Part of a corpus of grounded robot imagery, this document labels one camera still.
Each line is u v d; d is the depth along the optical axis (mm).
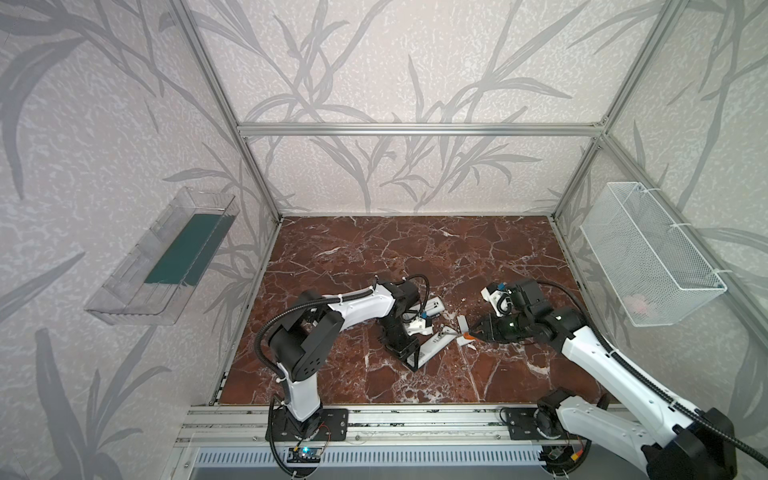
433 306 938
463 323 912
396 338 739
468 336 769
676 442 379
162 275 642
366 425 753
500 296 719
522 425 732
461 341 872
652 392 429
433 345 841
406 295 757
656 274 608
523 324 589
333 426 735
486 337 705
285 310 456
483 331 711
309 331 512
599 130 937
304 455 716
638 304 723
